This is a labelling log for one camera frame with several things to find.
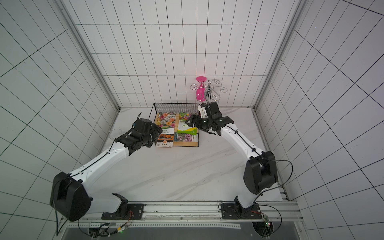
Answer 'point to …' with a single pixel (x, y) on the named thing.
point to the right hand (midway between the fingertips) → (184, 124)
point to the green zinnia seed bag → (183, 127)
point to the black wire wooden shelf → (191, 108)
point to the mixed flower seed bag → (166, 121)
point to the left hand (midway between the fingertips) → (158, 134)
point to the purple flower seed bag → (182, 137)
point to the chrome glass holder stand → (212, 91)
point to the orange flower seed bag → (165, 140)
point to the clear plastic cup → (115, 133)
